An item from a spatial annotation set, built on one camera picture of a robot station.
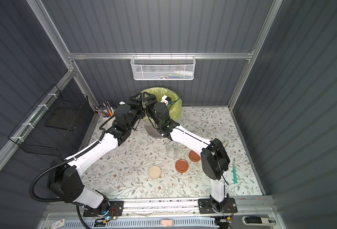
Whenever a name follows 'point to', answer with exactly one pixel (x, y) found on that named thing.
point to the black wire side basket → (53, 125)
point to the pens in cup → (107, 111)
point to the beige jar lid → (154, 172)
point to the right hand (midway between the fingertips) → (144, 95)
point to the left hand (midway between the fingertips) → (147, 97)
